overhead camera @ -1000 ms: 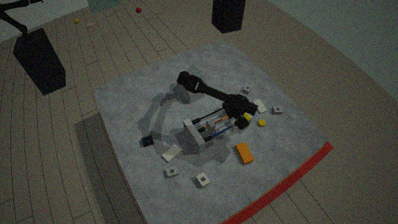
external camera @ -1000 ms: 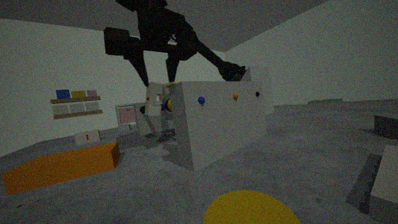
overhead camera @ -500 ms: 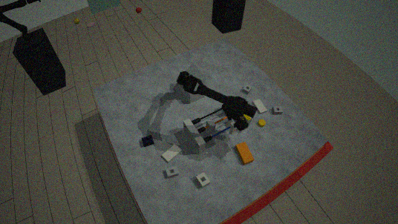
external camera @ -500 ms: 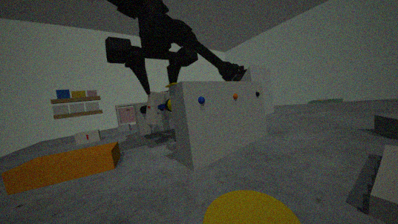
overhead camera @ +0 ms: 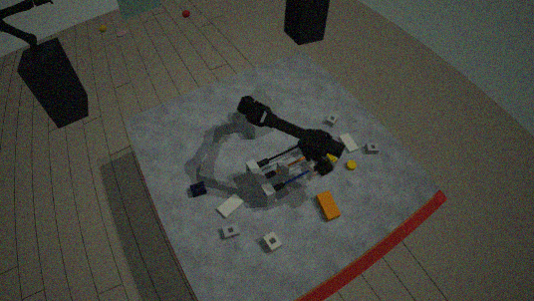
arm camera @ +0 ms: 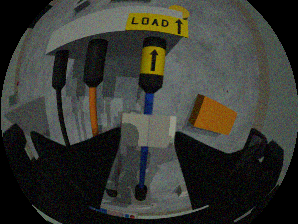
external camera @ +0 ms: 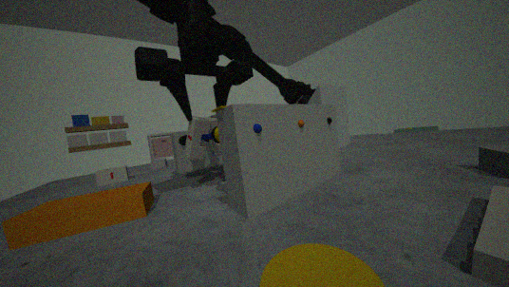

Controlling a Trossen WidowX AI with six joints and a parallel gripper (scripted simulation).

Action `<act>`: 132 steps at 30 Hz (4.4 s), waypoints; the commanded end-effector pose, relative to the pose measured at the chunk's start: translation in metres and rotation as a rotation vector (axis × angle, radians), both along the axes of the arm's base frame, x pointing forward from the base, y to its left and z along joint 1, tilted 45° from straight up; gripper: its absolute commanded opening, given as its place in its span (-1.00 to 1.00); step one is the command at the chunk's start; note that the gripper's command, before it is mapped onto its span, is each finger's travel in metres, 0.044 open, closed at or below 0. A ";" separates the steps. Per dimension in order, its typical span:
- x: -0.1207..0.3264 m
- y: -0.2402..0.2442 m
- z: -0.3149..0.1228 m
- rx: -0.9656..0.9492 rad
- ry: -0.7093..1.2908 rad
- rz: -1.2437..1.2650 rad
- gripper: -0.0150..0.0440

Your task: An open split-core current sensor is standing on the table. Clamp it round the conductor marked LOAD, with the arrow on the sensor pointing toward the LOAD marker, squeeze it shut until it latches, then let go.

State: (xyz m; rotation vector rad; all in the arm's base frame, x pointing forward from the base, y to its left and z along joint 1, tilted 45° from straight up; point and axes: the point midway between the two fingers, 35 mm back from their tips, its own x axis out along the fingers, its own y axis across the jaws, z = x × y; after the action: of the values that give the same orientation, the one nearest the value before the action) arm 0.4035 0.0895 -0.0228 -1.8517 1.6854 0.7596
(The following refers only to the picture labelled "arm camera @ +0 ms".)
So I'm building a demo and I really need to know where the orange rectangular block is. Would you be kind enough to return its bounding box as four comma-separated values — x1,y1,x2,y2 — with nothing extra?
188,95,237,136

